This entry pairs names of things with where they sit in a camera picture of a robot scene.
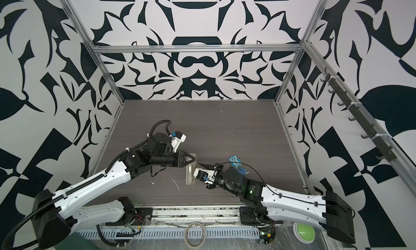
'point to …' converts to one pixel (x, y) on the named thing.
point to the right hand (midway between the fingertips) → (200, 165)
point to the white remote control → (190, 170)
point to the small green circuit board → (267, 237)
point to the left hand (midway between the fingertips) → (195, 157)
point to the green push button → (305, 234)
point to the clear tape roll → (185, 232)
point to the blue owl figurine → (234, 158)
